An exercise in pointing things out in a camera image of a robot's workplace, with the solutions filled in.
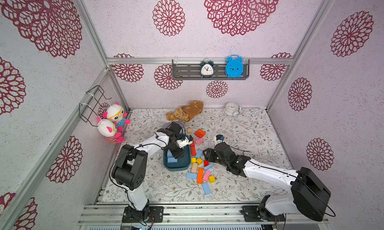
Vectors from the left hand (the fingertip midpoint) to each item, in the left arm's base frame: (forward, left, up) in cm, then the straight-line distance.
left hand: (178, 153), depth 91 cm
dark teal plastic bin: (-5, -3, -2) cm, 6 cm away
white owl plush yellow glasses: (+20, +39, +14) cm, 46 cm away
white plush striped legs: (+7, +39, +17) cm, 43 cm away
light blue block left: (-12, -8, -4) cm, 15 cm away
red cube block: (-6, -16, -1) cm, 18 cm away
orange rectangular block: (+19, -15, -5) cm, 25 cm away
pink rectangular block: (+11, -13, -3) cm, 17 cm away
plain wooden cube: (+19, -7, -3) cm, 20 cm away
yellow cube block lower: (-4, -12, -2) cm, 13 cm away
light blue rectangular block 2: (0, -13, -1) cm, 13 cm away
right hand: (-3, -15, +8) cm, 17 cm away
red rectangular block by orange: (+17, -13, -5) cm, 22 cm away
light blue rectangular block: (-3, +5, -2) cm, 7 cm away
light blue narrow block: (-8, -18, -2) cm, 20 cm away
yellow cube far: (-15, -19, -3) cm, 25 cm away
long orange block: (-13, -13, -3) cm, 18 cm away
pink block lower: (-12, -17, -4) cm, 21 cm away
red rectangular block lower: (+2, -9, -3) cm, 10 cm away
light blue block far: (-20, -16, -3) cm, 26 cm away
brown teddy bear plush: (+28, -3, +5) cm, 29 cm away
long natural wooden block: (-8, -10, -2) cm, 13 cm away
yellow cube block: (-4, -9, -1) cm, 10 cm away
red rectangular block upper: (+7, -8, -3) cm, 11 cm away
